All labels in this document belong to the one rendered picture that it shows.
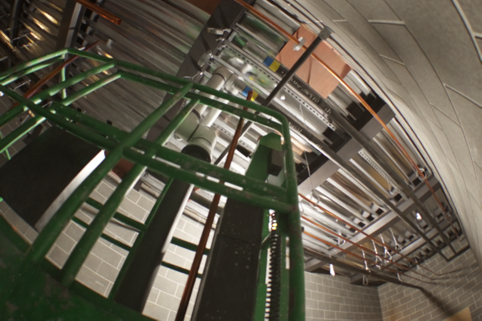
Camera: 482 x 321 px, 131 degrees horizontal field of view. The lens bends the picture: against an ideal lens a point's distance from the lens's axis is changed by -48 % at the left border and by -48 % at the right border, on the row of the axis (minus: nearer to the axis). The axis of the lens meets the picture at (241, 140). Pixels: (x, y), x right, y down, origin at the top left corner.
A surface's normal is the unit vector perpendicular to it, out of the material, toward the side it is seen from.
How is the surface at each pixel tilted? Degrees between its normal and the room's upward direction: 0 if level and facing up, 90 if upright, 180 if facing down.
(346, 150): 180
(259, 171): 180
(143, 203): 90
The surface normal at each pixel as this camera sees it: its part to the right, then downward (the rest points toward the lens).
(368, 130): -0.13, 0.51
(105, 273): 0.56, -0.67
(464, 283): -0.82, -0.54
